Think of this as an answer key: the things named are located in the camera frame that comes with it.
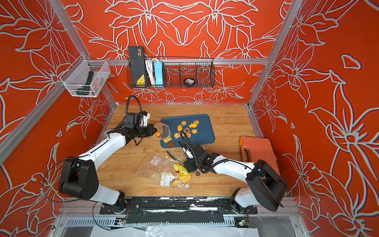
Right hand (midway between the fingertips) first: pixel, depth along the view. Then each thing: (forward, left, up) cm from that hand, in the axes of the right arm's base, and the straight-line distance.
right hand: (186, 162), depth 84 cm
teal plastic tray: (+27, -8, -2) cm, 28 cm away
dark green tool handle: (+29, +56, +31) cm, 71 cm away
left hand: (+17, +18, +11) cm, 27 cm away
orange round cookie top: (+31, +3, -2) cm, 32 cm away
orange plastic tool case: (+10, -43, -1) cm, 44 cm away
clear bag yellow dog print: (+21, +16, +2) cm, 26 cm away
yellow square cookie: (+16, +13, -2) cm, 21 cm away
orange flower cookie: (+23, -5, -1) cm, 24 cm away
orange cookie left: (+27, +5, -2) cm, 27 cm away
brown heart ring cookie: (+24, -1, -2) cm, 24 cm away
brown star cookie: (+13, +11, -2) cm, 17 cm away
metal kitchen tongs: (+3, +7, -3) cm, 8 cm away
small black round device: (+46, -1, +25) cm, 52 cm away
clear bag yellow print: (-7, +7, 0) cm, 10 cm away
